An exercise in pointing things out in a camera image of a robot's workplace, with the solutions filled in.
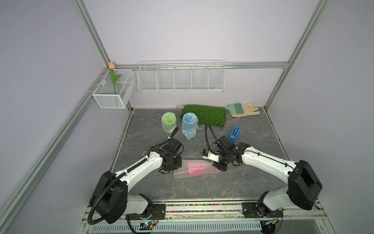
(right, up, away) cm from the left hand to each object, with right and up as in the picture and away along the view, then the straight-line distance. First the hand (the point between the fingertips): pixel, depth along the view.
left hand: (178, 167), depth 83 cm
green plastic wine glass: (-8, +27, +14) cm, 31 cm away
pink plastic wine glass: (+12, -2, -2) cm, 13 cm away
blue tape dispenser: (+38, +18, +19) cm, 46 cm away
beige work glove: (+55, +36, +37) cm, 76 cm away
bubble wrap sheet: (-8, +26, +13) cm, 30 cm away
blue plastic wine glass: (+7, +27, +11) cm, 29 cm away
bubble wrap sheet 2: (+6, +24, +9) cm, 26 cm away
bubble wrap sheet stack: (+5, +2, +1) cm, 5 cm away
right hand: (+22, +3, +2) cm, 22 cm away
